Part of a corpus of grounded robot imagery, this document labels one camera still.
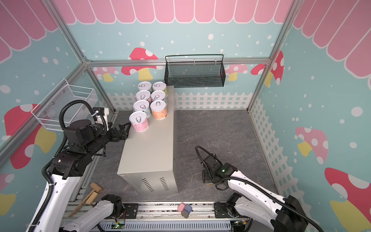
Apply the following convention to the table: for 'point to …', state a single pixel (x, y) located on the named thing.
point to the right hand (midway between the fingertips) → (207, 176)
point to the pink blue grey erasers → (186, 210)
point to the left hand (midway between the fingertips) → (121, 126)
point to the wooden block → (90, 199)
